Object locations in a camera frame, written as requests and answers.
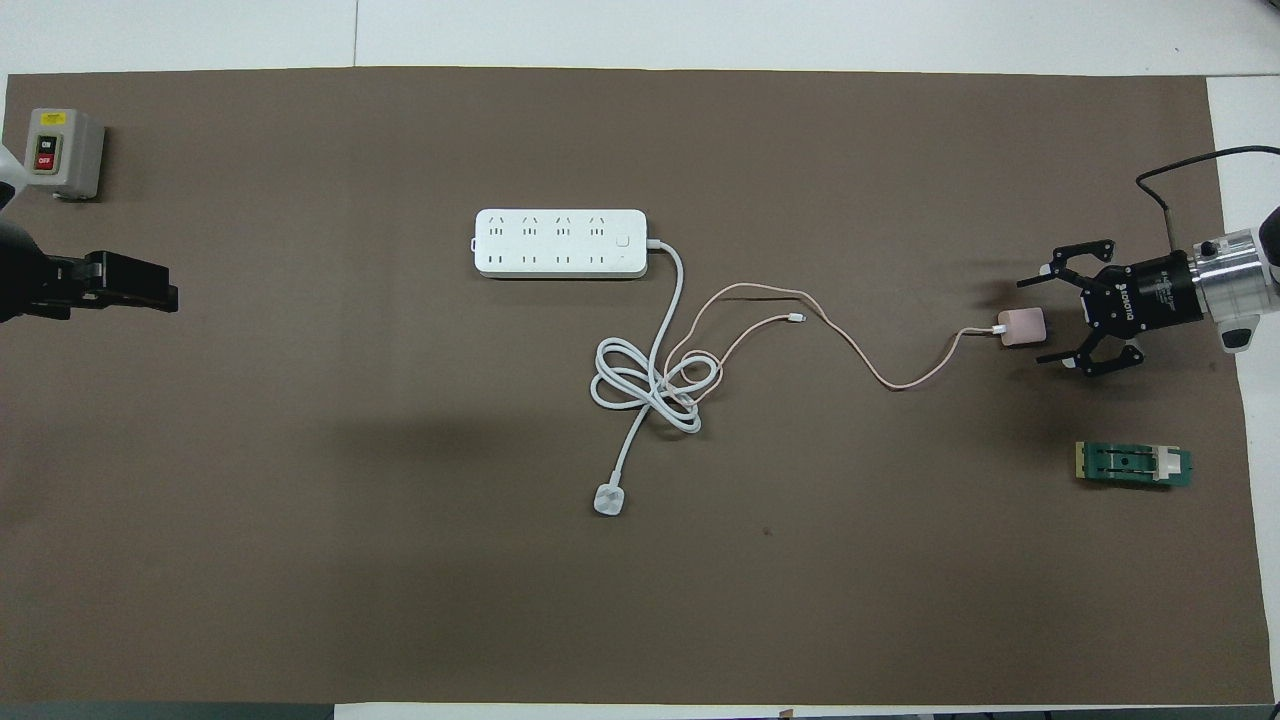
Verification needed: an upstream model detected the grey on-off switch box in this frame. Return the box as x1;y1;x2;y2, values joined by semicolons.
22;108;106;201

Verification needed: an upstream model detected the white power strip cord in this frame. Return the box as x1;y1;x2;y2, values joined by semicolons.
589;238;703;517

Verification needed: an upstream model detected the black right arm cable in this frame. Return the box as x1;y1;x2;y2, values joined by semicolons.
1135;147;1280;251

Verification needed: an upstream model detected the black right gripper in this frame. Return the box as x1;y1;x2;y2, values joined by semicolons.
1018;240;1206;378

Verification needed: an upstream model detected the white power strip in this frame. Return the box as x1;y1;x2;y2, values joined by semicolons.
473;208;649;280

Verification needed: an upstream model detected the pink charger adapter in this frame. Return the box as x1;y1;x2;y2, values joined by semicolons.
997;308;1049;348

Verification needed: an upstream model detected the green knife switch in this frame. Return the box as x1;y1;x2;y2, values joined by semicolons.
1075;441;1194;490

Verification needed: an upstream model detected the brown table mat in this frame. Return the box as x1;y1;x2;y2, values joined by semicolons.
0;66;1276;706

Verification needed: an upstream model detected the pink charging cable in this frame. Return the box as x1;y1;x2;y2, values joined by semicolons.
663;284;1004;401

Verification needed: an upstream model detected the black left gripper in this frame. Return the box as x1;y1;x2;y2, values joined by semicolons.
0;220;180;323

